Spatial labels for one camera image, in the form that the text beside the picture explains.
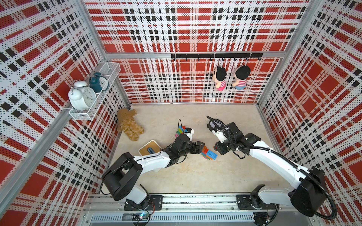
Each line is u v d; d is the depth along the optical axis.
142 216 0.69
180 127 1.02
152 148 0.89
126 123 0.96
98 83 0.72
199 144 0.77
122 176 0.44
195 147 0.75
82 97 0.60
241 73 0.96
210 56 0.89
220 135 0.72
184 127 1.02
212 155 0.84
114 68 0.84
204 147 0.84
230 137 0.60
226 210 0.72
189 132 0.77
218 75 0.94
